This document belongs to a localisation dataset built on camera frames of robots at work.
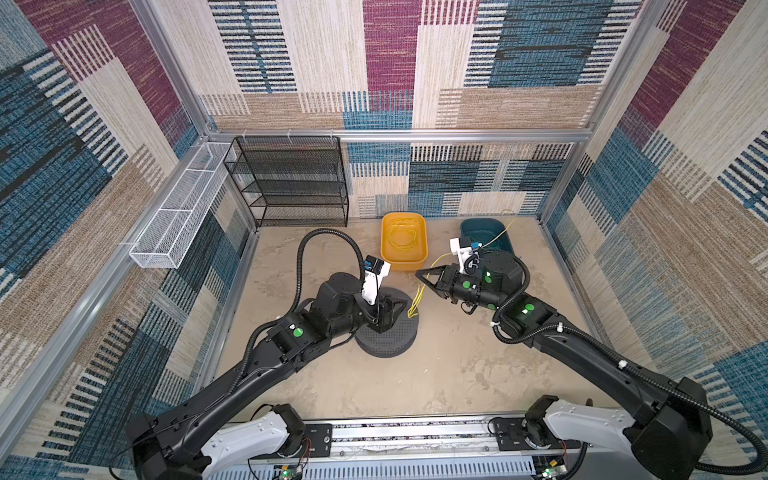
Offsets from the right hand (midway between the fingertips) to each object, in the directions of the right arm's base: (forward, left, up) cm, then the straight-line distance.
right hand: (415, 280), depth 69 cm
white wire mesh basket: (+23, +73, -10) cm, 77 cm away
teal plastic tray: (+38, -31, -27) cm, 56 cm away
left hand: (-4, +3, 0) cm, 5 cm away
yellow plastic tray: (+27, 0, -28) cm, 39 cm away
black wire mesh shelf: (+52, +40, -12) cm, 67 cm away
